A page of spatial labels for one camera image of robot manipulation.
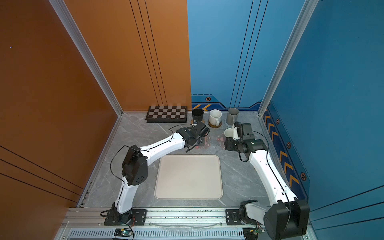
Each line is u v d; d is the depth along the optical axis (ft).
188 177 2.77
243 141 1.91
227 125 3.67
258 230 2.28
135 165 1.70
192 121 3.79
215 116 3.49
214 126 3.43
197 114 3.49
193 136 2.18
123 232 2.33
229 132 3.35
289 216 1.21
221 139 3.41
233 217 2.37
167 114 3.79
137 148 1.75
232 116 3.43
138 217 2.44
